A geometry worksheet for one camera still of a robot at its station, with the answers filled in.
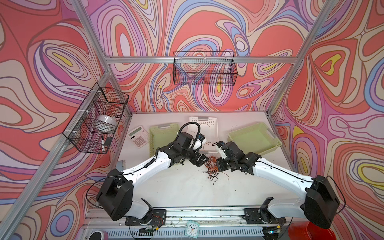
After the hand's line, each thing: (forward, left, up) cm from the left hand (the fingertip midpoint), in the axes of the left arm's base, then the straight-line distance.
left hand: (204, 154), depth 80 cm
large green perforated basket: (+21, -41, -14) cm, 48 cm away
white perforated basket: (+30, -6, -14) cm, 34 cm away
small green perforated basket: (+24, +30, -14) cm, 41 cm away
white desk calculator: (+20, +44, -11) cm, 49 cm away
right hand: (-4, -8, -6) cm, 11 cm away
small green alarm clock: (-33, +7, -12) cm, 36 cm away
